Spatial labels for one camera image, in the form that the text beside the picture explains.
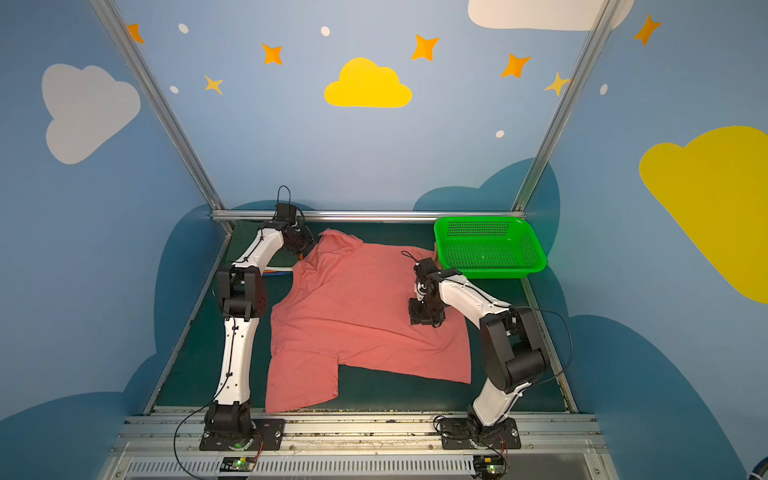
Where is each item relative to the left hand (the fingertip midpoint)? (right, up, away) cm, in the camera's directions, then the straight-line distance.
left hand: (315, 240), depth 112 cm
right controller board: (+52, -57, -40) cm, 87 cm away
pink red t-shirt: (+13, -22, -8) cm, 27 cm away
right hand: (+37, -25, -21) cm, 50 cm away
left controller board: (-9, -56, -41) cm, 70 cm away
